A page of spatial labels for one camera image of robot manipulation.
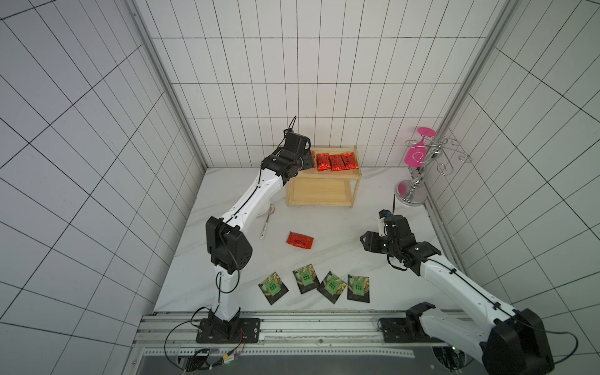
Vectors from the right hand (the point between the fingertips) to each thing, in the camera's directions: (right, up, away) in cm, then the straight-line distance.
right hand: (358, 238), depth 84 cm
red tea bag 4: (-22, -3, +8) cm, 23 cm away
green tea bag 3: (-10, -17, -3) cm, 20 cm away
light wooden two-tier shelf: (-10, +18, +26) cm, 33 cm away
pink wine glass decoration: (+22, +31, +2) cm, 38 cm away
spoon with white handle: (-35, +8, +17) cm, 40 cm away
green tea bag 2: (-19, -15, -1) cm, 24 cm away
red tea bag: (-13, +29, +6) cm, 32 cm away
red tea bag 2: (-7, +29, +8) cm, 31 cm away
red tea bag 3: (-2, +30, +8) cm, 31 cm away
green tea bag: (-32, -17, -3) cm, 36 cm away
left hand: (-21, +29, +2) cm, 36 cm away
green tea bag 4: (-1, -17, -3) cm, 18 cm away
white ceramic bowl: (-38, +10, +15) cm, 42 cm away
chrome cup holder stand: (+31, +17, +23) cm, 43 cm away
